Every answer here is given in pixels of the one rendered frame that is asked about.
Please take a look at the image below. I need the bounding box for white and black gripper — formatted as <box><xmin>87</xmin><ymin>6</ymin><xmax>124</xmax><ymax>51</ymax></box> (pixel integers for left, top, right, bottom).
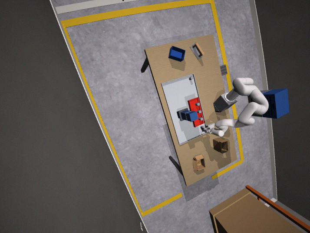
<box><xmin>201</xmin><ymin>126</ymin><xmax>210</xmax><ymax>133</ymax></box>

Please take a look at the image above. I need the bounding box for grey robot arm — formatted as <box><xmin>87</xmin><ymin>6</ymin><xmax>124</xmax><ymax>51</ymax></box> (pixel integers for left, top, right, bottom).
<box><xmin>207</xmin><ymin>78</ymin><xmax>269</xmax><ymax>137</ymax></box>

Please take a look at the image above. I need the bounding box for blue open box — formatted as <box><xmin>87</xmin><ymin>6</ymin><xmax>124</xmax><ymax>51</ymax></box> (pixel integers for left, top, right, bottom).
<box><xmin>168</xmin><ymin>46</ymin><xmax>185</xmax><ymax>62</ymax></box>

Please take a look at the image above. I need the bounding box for sanding float with wooden handle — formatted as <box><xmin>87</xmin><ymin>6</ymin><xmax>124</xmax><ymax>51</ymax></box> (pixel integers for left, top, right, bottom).
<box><xmin>190</xmin><ymin>43</ymin><xmax>204</xmax><ymax>60</ymax></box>

